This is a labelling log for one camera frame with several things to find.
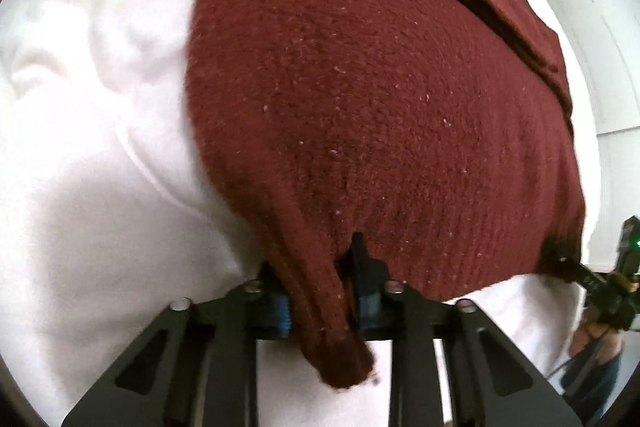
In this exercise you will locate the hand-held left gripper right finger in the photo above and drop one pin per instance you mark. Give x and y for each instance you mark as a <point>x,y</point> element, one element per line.
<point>369,307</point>

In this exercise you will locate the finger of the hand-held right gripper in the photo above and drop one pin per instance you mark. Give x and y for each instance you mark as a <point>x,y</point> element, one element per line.
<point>585,277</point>

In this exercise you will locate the dark red knit sweater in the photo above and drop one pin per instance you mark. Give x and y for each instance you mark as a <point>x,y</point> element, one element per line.
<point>375,107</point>

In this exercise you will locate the person's right hand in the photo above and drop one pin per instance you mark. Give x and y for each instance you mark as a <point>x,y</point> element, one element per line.
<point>582,339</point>

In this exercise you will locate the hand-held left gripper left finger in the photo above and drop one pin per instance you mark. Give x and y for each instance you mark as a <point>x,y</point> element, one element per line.
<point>282,312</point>

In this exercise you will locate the white panelled wardrobe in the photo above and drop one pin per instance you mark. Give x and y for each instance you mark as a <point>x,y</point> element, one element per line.
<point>590,32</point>

